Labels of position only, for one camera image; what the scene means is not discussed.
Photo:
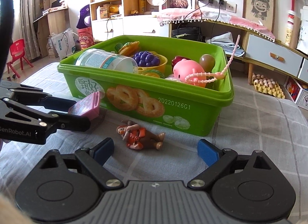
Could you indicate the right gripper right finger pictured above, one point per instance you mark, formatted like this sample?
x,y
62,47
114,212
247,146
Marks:
x,y
218,161

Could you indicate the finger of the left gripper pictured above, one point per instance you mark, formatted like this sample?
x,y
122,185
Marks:
x,y
56,103
71,122

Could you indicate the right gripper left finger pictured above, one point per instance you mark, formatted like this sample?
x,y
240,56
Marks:
x,y
92,161

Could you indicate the pink card box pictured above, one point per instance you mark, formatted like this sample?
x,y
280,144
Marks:
x,y
88,107

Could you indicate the small brown monkey figurine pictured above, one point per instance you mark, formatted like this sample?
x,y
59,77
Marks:
x,y
138,137

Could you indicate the clear cotton swab jar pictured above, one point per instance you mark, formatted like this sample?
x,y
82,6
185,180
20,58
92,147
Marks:
x,y
107,60

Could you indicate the pink rubber gourd toy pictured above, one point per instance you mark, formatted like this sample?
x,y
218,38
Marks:
x,y
182,67

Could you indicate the toy corn cob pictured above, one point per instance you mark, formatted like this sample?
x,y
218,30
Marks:
x,y
127,49

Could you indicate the purple toy grapes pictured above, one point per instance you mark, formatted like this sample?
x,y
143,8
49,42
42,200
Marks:
x,y
146,59

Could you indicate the yellow plastic toy bowl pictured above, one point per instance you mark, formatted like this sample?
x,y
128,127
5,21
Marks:
x,y
155,69

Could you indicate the amber rubber hand toy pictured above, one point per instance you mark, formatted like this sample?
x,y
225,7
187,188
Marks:
x,y
207,62

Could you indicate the red plastic child chair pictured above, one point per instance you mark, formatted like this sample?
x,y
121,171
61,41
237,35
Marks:
x,y
17,51

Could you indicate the grey checked tablecloth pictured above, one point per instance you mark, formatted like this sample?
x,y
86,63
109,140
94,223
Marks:
x,y
253,121

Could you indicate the red printed bag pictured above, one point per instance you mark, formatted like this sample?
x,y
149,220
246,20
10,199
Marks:
x,y
85,38

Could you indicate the green plastic cookie bin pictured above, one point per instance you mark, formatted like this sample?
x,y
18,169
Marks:
x,y
160,101

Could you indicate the egg tray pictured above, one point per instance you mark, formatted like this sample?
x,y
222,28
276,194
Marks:
x,y
267,85

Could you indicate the white illustrated carton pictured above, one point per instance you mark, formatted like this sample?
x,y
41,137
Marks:
x,y
297,91

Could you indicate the white drawer cabinet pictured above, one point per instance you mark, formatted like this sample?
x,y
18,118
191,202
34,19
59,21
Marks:
x,y
277,56

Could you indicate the wooden shelf unit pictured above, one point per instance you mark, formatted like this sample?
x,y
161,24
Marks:
x,y
111,18

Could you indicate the black bag on shelf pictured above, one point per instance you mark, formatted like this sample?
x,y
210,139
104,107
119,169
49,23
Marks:
x,y
188,33

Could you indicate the pink lace cloth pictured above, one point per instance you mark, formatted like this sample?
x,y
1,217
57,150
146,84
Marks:
x,y
211,15

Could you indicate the framed cartoon girl picture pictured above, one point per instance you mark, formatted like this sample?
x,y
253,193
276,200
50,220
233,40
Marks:
x,y
260,11

